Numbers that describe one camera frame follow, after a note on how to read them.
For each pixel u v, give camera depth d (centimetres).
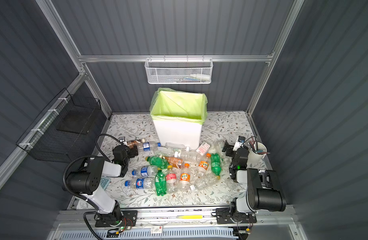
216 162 87
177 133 87
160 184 83
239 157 68
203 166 86
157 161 91
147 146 96
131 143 96
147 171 83
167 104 96
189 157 98
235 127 112
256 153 87
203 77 87
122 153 75
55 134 72
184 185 81
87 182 47
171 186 82
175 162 87
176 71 124
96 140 108
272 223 74
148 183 81
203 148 94
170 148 94
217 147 99
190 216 75
